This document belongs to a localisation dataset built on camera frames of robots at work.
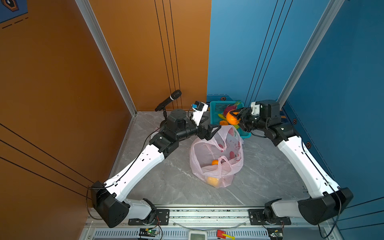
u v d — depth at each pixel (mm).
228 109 1085
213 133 607
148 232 709
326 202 374
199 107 554
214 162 871
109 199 390
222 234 680
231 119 686
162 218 732
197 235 671
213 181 791
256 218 725
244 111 633
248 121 624
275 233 709
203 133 587
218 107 1160
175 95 891
